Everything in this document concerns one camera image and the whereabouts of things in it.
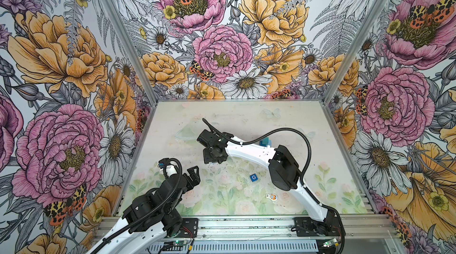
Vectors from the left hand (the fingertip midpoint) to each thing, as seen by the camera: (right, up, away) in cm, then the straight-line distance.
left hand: (189, 177), depth 74 cm
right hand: (+8, +2, +15) cm, 17 cm away
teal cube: (+34, +13, +16) cm, 40 cm away
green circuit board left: (-5, -25, -3) cm, 25 cm away
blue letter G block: (+28, -4, +13) cm, 31 cm away
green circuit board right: (+56, -25, -3) cm, 62 cm away
